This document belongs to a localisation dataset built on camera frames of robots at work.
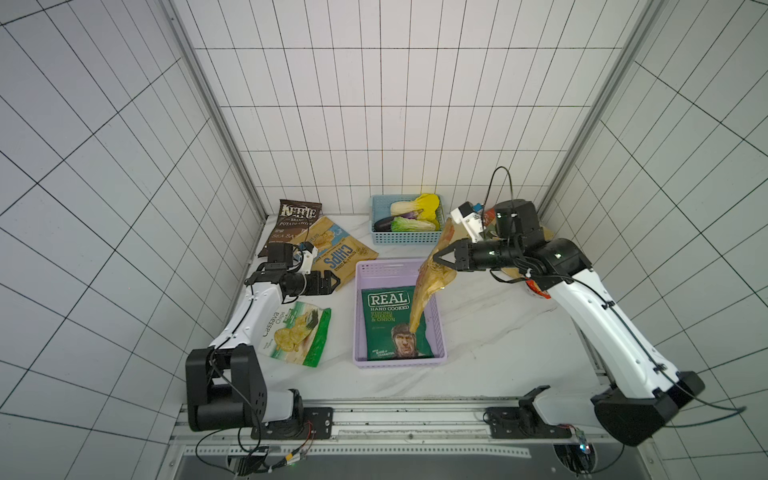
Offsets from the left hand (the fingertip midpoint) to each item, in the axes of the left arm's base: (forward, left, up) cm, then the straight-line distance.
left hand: (321, 286), depth 86 cm
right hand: (-7, -27, +23) cm, 36 cm away
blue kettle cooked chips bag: (+21, -1, -9) cm, 23 cm away
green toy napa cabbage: (+28, -24, -3) cm, 37 cm away
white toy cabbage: (+39, -25, -4) cm, 46 cm away
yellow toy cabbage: (+39, -35, -2) cm, 53 cm away
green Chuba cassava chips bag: (-10, +8, -10) cm, 16 cm away
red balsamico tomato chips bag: (-10, -29, +22) cm, 38 cm away
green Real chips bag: (-7, -20, -10) cm, 23 cm away
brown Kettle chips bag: (+38, +20, -10) cm, 44 cm away
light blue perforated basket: (+43, -16, -9) cm, 47 cm away
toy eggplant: (+33, -18, -8) cm, 38 cm away
